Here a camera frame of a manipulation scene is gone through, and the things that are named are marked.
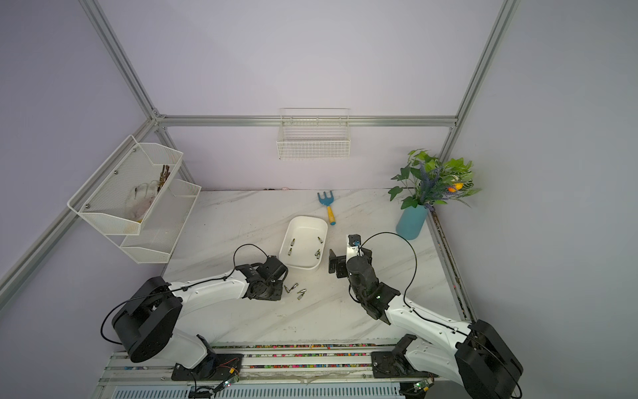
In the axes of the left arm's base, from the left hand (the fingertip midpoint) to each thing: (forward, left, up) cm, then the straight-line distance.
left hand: (273, 294), depth 88 cm
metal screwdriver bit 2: (+24, -16, 0) cm, 29 cm away
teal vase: (+30, -56, +5) cm, 63 cm away
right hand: (+9, -26, +14) cm, 31 cm away
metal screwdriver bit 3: (+16, -16, +1) cm, 23 cm away
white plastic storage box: (+22, -10, +1) cm, 24 cm away
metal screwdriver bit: (+19, -5, 0) cm, 20 cm away
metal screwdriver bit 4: (+2, -7, 0) cm, 7 cm away
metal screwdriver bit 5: (+1, -10, 0) cm, 10 cm away
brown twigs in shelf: (+27, +35, +32) cm, 55 cm away
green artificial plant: (+24, -54, +33) cm, 67 cm away
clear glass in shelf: (+19, +40, +30) cm, 54 cm away
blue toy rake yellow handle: (+45, -20, +1) cm, 50 cm away
